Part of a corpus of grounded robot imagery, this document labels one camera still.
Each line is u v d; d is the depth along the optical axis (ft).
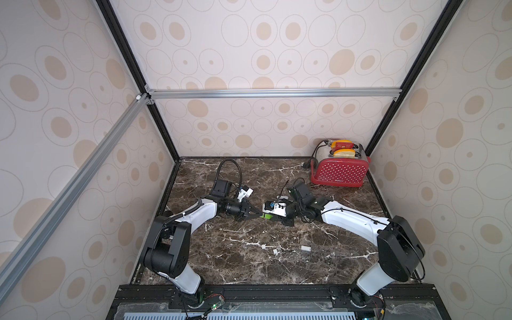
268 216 2.67
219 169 3.96
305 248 2.81
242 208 2.47
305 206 2.17
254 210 2.61
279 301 2.40
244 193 2.68
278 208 2.36
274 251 2.79
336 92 5.74
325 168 3.22
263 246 2.81
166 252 1.47
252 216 2.57
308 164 3.70
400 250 1.45
